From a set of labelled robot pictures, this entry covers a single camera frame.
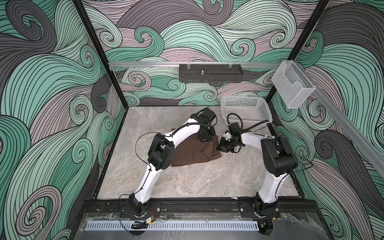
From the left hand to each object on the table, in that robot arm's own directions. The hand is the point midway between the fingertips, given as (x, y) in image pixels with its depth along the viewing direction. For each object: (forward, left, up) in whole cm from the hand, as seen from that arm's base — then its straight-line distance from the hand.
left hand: (215, 139), depth 89 cm
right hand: (-1, -3, -9) cm, 10 cm away
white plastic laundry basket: (+34, -35, -9) cm, 49 cm away
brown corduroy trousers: (-4, +14, -7) cm, 16 cm away
